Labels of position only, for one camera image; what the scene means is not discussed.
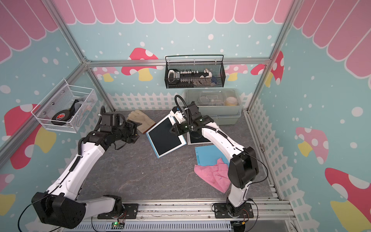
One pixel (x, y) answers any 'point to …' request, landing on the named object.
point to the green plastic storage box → (224, 105)
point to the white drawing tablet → (195, 137)
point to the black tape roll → (63, 115)
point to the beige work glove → (140, 117)
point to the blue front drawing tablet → (209, 155)
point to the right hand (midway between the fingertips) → (171, 130)
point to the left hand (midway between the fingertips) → (142, 129)
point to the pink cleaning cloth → (217, 175)
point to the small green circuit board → (116, 225)
